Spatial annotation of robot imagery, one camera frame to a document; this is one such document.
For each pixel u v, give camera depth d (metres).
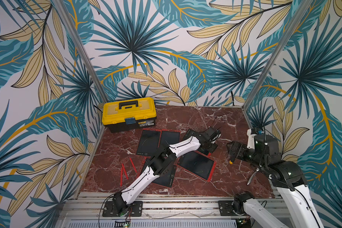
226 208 0.73
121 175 0.84
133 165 0.88
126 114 0.93
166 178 0.83
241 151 0.58
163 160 0.62
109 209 0.73
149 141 0.98
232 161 0.89
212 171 0.86
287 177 0.40
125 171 0.86
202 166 1.01
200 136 0.75
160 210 0.75
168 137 1.01
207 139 0.76
